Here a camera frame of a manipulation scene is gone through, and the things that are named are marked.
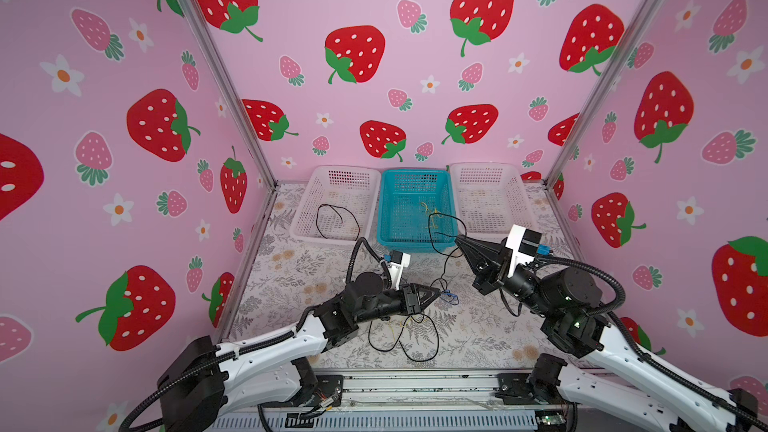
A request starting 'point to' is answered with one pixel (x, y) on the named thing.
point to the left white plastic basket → (339, 205)
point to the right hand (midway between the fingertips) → (459, 238)
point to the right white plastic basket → (489, 198)
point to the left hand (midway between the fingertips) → (438, 295)
